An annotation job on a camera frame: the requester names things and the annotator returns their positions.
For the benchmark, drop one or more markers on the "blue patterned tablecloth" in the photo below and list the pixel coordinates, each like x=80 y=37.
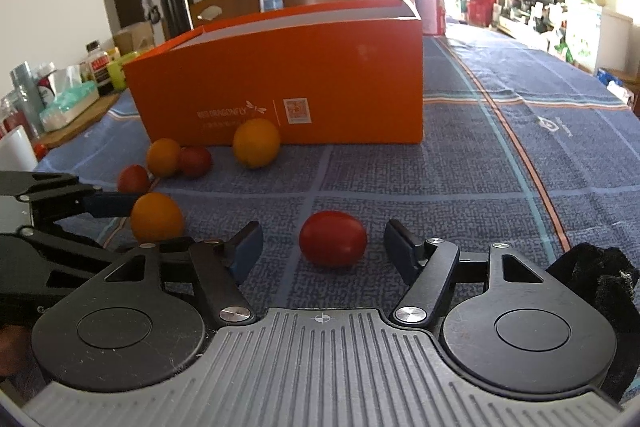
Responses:
x=450 y=157

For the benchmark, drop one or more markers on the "small red cherry tomato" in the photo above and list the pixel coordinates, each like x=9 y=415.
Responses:
x=40 y=150

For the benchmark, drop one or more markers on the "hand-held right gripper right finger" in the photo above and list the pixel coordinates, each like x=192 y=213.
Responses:
x=402 y=252

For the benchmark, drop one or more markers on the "large red tomato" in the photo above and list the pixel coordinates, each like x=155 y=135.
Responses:
x=333 y=238

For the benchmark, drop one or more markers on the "red basket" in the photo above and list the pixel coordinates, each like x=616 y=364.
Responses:
x=481 y=11

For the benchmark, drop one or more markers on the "glass bottle with red label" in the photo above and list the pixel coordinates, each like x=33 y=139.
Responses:
x=98 y=69

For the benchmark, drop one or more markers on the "white cabinet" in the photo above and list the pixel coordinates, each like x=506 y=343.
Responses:
x=600 y=37

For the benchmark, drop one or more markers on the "small orange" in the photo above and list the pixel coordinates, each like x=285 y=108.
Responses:
x=163 y=157
x=156 y=217

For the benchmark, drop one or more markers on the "wooden cutting board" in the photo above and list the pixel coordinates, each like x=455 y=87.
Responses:
x=95 y=112

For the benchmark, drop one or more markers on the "green panda mug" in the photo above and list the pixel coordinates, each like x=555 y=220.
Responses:
x=122 y=72

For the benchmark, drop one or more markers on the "orange cardboard box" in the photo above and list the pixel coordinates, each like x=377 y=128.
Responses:
x=300 y=72

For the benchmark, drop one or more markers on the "teal tissue box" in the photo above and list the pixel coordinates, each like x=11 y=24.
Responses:
x=70 y=107

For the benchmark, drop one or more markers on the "white cup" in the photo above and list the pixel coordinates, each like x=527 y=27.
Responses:
x=17 y=149

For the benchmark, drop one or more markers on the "pink wrapped package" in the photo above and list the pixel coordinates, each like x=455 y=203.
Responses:
x=430 y=9

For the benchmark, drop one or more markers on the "black thermos flask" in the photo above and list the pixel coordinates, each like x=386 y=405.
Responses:
x=175 y=7

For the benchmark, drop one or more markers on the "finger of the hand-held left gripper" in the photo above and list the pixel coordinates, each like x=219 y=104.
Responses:
x=75 y=252
x=110 y=204

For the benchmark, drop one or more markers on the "red and white can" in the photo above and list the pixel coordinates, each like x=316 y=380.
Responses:
x=46 y=91

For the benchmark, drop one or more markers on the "clear plastic container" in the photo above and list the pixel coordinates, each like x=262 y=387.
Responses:
x=25 y=97

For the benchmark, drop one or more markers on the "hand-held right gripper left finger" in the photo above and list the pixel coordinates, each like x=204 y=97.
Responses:
x=245 y=252

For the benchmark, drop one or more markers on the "brown cardboard box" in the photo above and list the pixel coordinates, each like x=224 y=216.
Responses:
x=132 y=38

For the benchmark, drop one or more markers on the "large yellow orange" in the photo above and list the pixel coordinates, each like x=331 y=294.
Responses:
x=256 y=143

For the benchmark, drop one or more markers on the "black fuzzy cloth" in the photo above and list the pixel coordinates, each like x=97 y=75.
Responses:
x=600 y=282

